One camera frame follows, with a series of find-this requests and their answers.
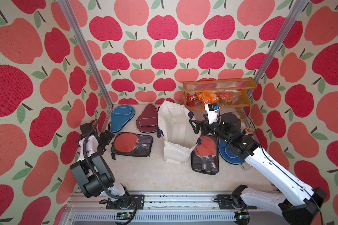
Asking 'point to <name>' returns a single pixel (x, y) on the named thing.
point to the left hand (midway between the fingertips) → (110, 141)
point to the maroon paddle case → (147, 121)
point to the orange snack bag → (207, 97)
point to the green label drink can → (248, 131)
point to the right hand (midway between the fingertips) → (198, 120)
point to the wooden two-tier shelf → (238, 83)
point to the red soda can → (190, 99)
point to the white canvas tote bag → (174, 127)
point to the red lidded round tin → (226, 99)
